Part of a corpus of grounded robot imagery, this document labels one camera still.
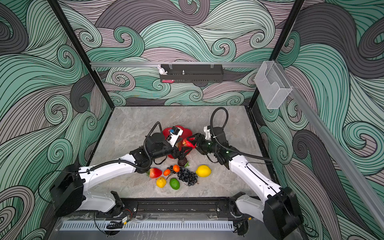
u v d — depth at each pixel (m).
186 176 0.80
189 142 0.72
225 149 0.58
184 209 0.74
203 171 0.83
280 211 0.38
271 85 0.77
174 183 0.79
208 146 0.67
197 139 0.69
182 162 0.85
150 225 0.70
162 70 0.85
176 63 0.95
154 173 0.82
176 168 0.81
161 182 0.78
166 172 0.83
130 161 0.54
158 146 0.59
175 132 0.65
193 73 0.95
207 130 0.75
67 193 0.41
